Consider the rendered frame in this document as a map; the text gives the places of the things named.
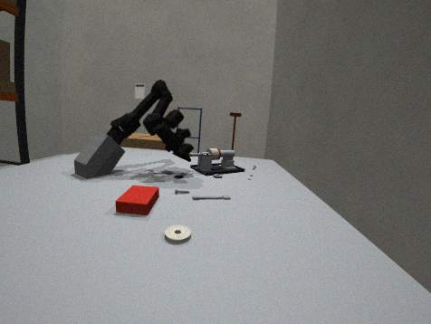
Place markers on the cream flat washer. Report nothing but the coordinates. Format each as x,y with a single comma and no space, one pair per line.
172,236

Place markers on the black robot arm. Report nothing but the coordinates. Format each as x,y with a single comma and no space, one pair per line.
155,122

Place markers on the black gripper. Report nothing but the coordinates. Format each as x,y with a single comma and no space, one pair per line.
174,144

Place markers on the red rectangular block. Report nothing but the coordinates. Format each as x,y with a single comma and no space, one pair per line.
137,200

